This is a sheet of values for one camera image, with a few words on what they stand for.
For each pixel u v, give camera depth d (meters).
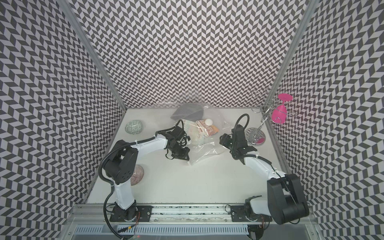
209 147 0.91
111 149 0.52
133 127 1.05
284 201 0.41
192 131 1.00
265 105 1.19
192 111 1.11
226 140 0.78
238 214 0.73
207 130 0.97
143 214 0.72
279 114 0.83
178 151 0.80
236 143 0.66
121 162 0.51
